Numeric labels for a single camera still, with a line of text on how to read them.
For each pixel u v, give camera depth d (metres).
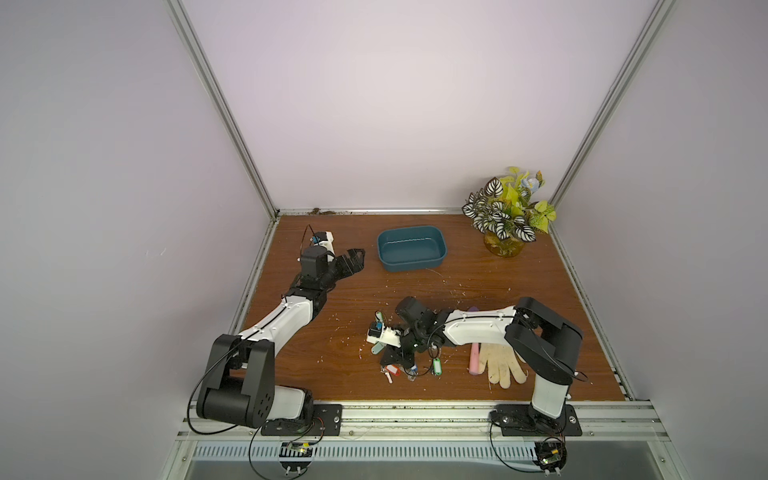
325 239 0.81
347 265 0.78
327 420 0.73
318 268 0.67
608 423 0.74
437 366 0.81
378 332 0.74
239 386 0.42
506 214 0.85
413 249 1.13
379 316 0.92
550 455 0.70
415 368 0.81
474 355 0.82
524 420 0.73
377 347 0.85
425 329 0.69
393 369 0.81
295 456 0.72
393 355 0.74
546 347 0.47
